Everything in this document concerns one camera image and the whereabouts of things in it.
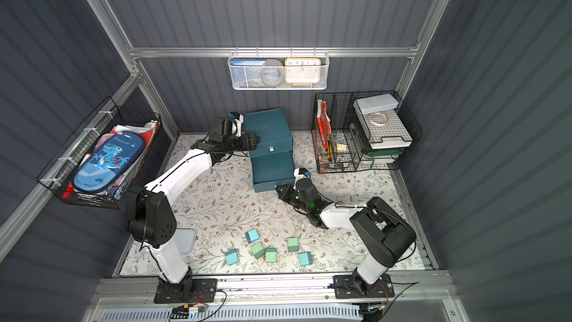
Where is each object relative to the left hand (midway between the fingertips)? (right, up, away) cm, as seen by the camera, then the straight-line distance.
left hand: (254, 139), depth 89 cm
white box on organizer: (+54, +18, +14) cm, 59 cm away
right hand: (+10, -19, -2) cm, 21 cm away
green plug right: (+16, -40, -6) cm, 43 cm away
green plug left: (+3, -41, -8) cm, 42 cm away
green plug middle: (+7, -43, -8) cm, 44 cm away
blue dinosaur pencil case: (-39, -8, -23) cm, 47 cm away
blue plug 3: (+20, -43, -10) cm, 49 cm away
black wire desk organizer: (+50, +5, +22) cm, 55 cm away
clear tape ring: (+54, +10, +10) cm, 56 cm away
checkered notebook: (+55, +5, +5) cm, 55 cm away
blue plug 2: (-7, -43, -9) cm, 45 cm away
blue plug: (0, -37, -5) cm, 37 cm away
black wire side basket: (-49, +3, -14) cm, 51 cm away
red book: (+33, +11, +31) cm, 46 cm away
